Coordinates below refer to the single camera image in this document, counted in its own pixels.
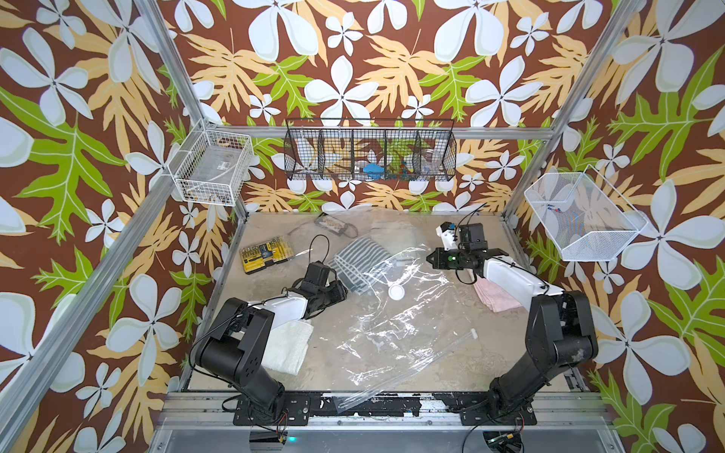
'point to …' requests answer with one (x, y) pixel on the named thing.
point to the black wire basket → (374, 150)
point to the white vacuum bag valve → (396, 293)
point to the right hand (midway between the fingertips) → (427, 256)
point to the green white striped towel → (358, 263)
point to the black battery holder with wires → (336, 226)
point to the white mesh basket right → (583, 216)
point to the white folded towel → (288, 346)
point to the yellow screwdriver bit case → (257, 257)
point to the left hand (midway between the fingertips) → (344, 288)
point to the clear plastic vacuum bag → (407, 321)
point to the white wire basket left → (211, 167)
